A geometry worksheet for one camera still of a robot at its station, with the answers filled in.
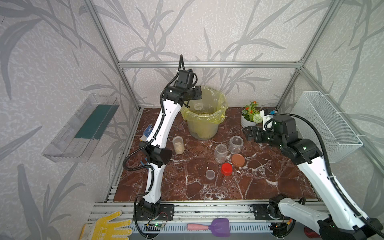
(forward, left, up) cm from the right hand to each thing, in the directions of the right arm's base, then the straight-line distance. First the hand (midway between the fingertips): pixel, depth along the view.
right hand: (249, 128), depth 70 cm
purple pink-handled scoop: (-36, +15, -29) cm, 49 cm away
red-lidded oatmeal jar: (-4, +12, -18) cm, 22 cm away
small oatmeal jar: (+18, +25, -3) cm, 31 cm away
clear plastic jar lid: (-11, +18, -31) cm, 37 cm away
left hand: (+22, +25, +5) cm, 33 cm away
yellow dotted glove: (-36, +69, -29) cm, 84 cm away
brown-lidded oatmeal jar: (+5, +2, -23) cm, 23 cm away
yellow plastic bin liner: (+31, +17, -18) cm, 40 cm away
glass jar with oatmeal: (+4, +37, -21) cm, 43 cm away
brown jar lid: (-2, +1, -29) cm, 29 cm away
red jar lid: (-8, +9, -29) cm, 31 cm away
